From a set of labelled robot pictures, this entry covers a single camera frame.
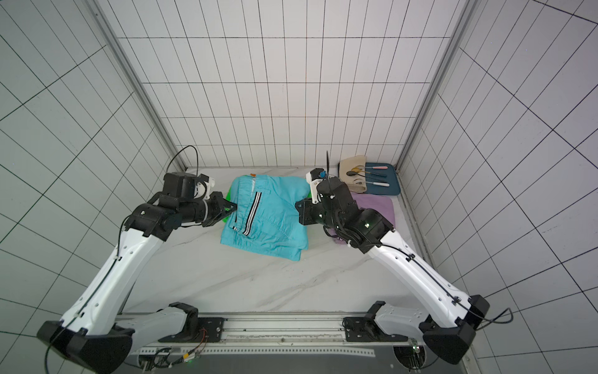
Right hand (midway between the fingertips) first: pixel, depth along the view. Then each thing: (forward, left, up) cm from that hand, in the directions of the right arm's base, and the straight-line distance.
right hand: (287, 207), depth 66 cm
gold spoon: (+46, -30, -31) cm, 63 cm away
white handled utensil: (+39, -43, -32) cm, 66 cm away
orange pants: (+14, +13, -2) cm, 20 cm away
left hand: (0, +17, -4) cm, 17 cm away
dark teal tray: (+43, -46, -32) cm, 71 cm away
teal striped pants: (-1, +7, -6) cm, 9 cm away
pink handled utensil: (+51, -41, -33) cm, 73 cm away
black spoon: (+45, -27, -31) cm, 60 cm away
